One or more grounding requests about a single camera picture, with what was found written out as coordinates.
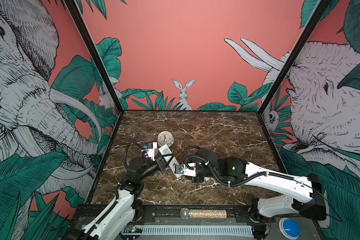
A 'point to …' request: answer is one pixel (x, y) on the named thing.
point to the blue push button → (289, 228)
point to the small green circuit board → (133, 228)
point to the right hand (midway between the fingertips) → (181, 167)
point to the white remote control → (164, 150)
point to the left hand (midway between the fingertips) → (173, 155)
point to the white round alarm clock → (165, 137)
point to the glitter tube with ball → (186, 213)
